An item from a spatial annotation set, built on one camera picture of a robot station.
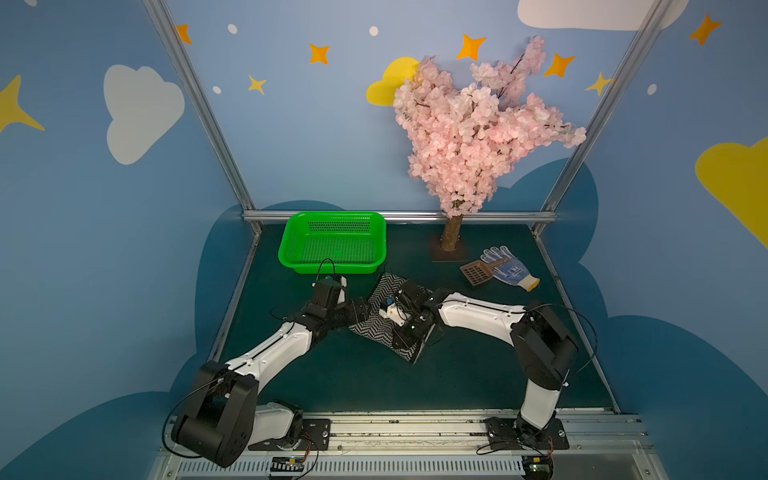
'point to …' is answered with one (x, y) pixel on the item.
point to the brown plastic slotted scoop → (478, 271)
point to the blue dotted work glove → (512, 272)
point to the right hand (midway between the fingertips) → (399, 340)
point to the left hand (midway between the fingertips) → (361, 304)
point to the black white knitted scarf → (373, 325)
